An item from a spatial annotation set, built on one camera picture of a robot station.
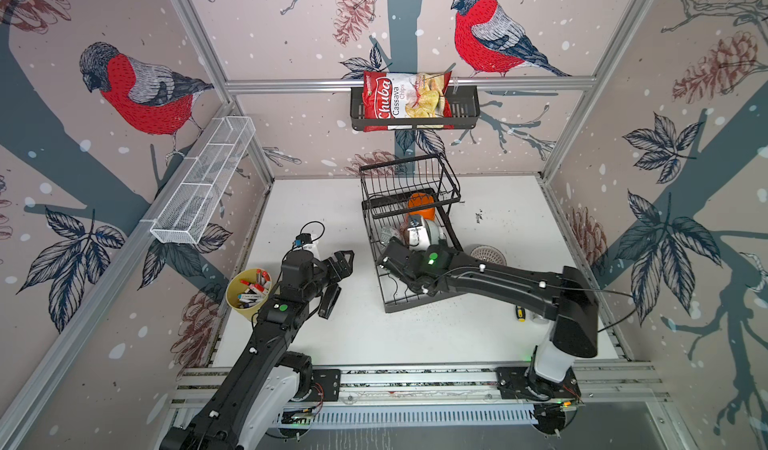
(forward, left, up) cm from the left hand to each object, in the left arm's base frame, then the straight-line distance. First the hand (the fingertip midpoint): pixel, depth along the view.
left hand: (342, 257), depth 79 cm
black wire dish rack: (+30, -19, -11) cm, 37 cm away
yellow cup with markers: (-6, +27, -8) cm, 29 cm away
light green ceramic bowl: (+14, -27, -8) cm, 31 cm away
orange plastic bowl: (+26, -23, -6) cm, 35 cm away
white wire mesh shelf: (+4, +37, +13) cm, 40 cm away
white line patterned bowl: (+9, -45, -13) cm, 48 cm away
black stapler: (-7, +5, -13) cm, 16 cm away
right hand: (+1, -21, 0) cm, 21 cm away
